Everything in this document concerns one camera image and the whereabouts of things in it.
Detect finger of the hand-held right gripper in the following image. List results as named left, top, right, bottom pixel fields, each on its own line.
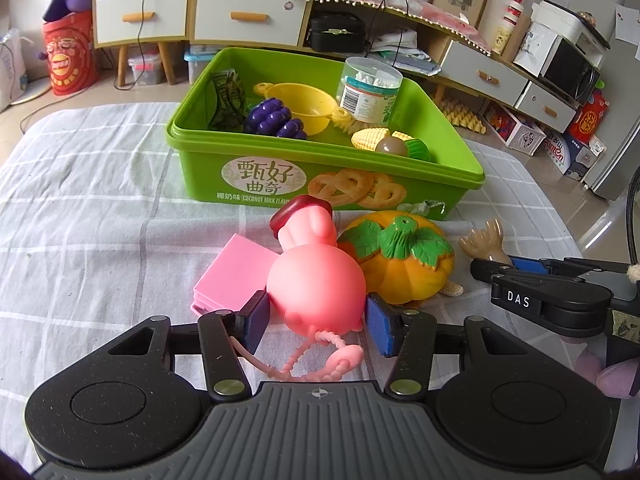
left=491, top=274, right=608, bottom=337
left=470, top=256, right=566, bottom=282

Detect thick black cable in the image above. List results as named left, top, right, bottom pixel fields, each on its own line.
left=620, top=167, right=640, bottom=267

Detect white printed crate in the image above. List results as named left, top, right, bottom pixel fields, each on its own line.
left=482, top=101, right=547, bottom=157

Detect grey checked cloth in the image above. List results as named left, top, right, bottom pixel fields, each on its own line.
left=0, top=102, right=586, bottom=471

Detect clear storage box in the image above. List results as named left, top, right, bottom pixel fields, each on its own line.
left=127, top=52, right=166, bottom=86

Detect black microwave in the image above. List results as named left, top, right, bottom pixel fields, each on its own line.
left=539, top=37, right=602, bottom=107

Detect wooden television cabinet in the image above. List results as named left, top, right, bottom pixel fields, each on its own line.
left=190, top=0, right=581, bottom=133

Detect white plastic bag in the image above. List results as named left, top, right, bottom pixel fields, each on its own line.
left=0, top=27, right=28, bottom=111

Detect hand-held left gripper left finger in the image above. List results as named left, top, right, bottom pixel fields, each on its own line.
left=102, top=290, right=272, bottom=403

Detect dark green striped toy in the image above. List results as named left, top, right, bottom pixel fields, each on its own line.
left=207, top=69, right=247, bottom=133

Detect red printed bucket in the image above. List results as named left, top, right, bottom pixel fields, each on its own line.
left=41, top=10, right=98, bottom=97

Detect lilac cloth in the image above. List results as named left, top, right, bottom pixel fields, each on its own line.
left=562, top=337, right=640, bottom=401

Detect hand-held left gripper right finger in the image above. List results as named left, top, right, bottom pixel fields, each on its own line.
left=365, top=294, right=511, bottom=396

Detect white paper bag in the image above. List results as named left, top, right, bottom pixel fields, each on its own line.
left=512, top=22, right=558, bottom=78

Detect printed cardboard carton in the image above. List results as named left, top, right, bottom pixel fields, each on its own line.
left=542, top=127, right=607, bottom=182

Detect red gift package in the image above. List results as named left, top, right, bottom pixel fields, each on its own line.
left=567, top=89, right=609, bottom=147

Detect white drawer with wooden handle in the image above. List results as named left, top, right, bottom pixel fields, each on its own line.
left=515, top=80, right=578, bottom=133
left=95, top=0, right=190, bottom=43
left=440, top=40, right=530, bottom=92
left=194, top=0, right=307, bottom=46

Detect folded clothes pile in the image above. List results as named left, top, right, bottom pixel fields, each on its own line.
left=370, top=30, right=441, bottom=73

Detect blue-lid storage box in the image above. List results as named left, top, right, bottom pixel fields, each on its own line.
left=184, top=45, right=221, bottom=85

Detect grey refrigerator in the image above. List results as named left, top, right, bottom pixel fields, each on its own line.
left=582, top=0, right=640, bottom=202

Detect wooden shelf cabinet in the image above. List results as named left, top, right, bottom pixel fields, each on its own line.
left=92, top=0, right=193, bottom=86

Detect white printer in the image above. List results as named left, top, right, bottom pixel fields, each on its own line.
left=529, top=0, right=612, bottom=52

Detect orange toy pumpkin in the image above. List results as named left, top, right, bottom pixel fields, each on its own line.
left=337, top=211, right=456, bottom=306

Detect toy corn with green husk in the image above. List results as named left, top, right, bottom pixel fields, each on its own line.
left=391, top=131, right=432, bottom=162

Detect yellow toy pot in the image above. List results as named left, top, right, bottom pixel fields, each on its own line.
left=252, top=81, right=351, bottom=136

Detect pink sticky note pad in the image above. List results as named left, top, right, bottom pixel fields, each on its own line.
left=191, top=232, right=281, bottom=317

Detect yellow egg tray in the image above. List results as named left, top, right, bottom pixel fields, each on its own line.
left=439, top=96, right=488, bottom=136

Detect black bag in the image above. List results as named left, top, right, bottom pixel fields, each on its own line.
left=307, top=12, right=368, bottom=53

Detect purple toy grapes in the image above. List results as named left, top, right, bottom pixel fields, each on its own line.
left=243, top=99, right=308, bottom=141

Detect stacked paper cups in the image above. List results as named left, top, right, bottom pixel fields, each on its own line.
left=492, top=2, right=521, bottom=56

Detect clear cotton swab jar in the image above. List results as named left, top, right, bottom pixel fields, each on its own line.
left=336, top=56, right=404, bottom=126

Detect green plastic box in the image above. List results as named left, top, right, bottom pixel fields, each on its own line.
left=165, top=47, right=487, bottom=222

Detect yellow toy corn piece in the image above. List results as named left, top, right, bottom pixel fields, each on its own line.
left=351, top=128, right=392, bottom=152

